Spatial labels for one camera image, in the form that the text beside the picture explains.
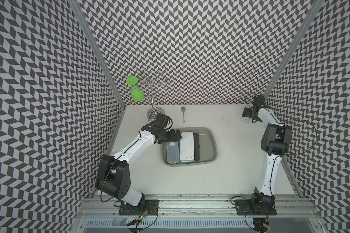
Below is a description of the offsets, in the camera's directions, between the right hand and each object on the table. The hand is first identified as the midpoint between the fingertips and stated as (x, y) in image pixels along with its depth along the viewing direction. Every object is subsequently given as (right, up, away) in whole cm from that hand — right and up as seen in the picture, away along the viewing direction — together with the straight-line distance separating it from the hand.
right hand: (251, 116), depth 105 cm
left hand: (-56, -14, -19) cm, 61 cm away
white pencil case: (-48, -23, -17) cm, 56 cm away
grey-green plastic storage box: (-34, -23, -12) cm, 42 cm away
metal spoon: (-50, +6, +11) cm, 51 cm away
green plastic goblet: (-82, +15, -6) cm, 84 cm away
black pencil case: (-42, -20, -13) cm, 48 cm away
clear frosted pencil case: (-57, -23, -16) cm, 63 cm away
